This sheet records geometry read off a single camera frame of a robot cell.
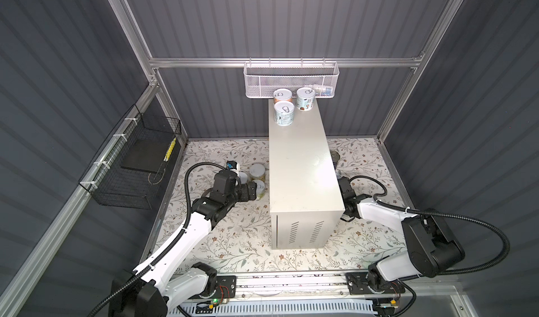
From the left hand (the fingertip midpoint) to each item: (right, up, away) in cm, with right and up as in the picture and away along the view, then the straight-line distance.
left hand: (245, 184), depth 81 cm
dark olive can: (+41, +11, +19) cm, 46 cm away
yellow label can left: (-4, +1, +18) cm, 19 cm away
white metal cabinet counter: (+20, -2, -23) cm, 30 cm away
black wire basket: (-39, +6, -9) cm, 41 cm away
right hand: (+38, -10, +13) cm, 41 cm away
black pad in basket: (-35, +12, -6) cm, 37 cm away
